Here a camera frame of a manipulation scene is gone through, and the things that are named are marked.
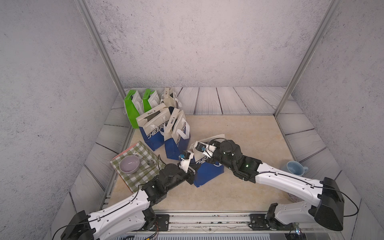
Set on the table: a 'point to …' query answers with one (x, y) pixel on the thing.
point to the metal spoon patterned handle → (150, 162)
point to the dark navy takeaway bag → (169, 98)
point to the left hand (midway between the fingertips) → (202, 167)
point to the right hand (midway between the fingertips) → (203, 142)
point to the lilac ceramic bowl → (129, 164)
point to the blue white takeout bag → (153, 125)
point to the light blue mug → (295, 168)
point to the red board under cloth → (132, 146)
